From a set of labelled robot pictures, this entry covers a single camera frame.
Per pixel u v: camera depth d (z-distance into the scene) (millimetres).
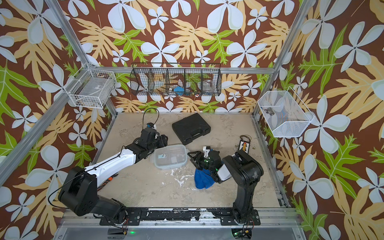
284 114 839
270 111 861
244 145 1009
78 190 426
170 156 955
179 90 948
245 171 492
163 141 783
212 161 750
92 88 850
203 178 855
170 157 945
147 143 664
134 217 738
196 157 839
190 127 1014
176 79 958
